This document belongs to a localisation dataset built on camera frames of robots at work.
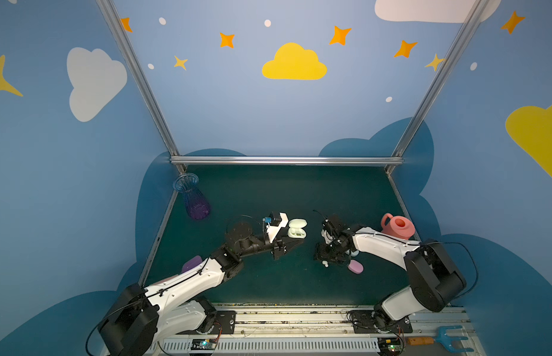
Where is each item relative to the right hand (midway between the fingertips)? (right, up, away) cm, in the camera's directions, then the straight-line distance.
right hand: (322, 256), depth 89 cm
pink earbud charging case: (+13, -4, -3) cm, 13 cm away
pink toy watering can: (+30, +12, -3) cm, 32 cm away
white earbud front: (+1, -2, -2) cm, 3 cm away
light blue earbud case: (+13, +1, -1) cm, 14 cm away
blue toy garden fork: (+36, -22, -17) cm, 46 cm away
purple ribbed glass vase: (-57, +20, +14) cm, 62 cm away
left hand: (-10, +13, -22) cm, 27 cm away
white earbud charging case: (-12, +15, -21) cm, 29 cm away
